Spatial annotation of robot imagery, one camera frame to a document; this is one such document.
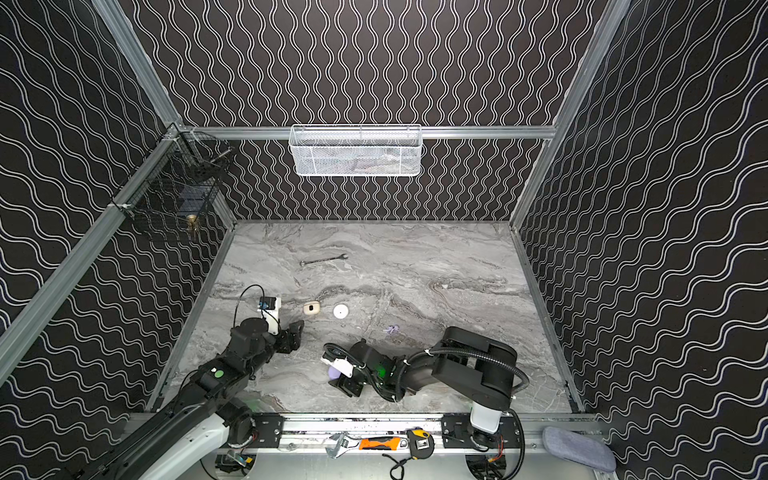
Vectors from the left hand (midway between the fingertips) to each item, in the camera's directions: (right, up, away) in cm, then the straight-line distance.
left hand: (299, 323), depth 81 cm
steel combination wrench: (+8, +18, +29) cm, 35 cm away
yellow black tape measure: (+32, -26, -9) cm, 42 cm away
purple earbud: (+25, -4, +11) cm, 28 cm away
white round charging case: (+9, 0, +14) cm, 17 cm away
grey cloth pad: (+69, -27, -10) cm, 75 cm away
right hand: (+10, -15, +4) cm, 19 cm away
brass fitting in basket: (-30, +29, +2) cm, 42 cm away
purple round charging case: (+9, -14, +2) cm, 17 cm away
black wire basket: (-43, +40, +16) cm, 61 cm away
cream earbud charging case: (0, +1, +14) cm, 14 cm away
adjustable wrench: (+12, -26, -7) cm, 30 cm away
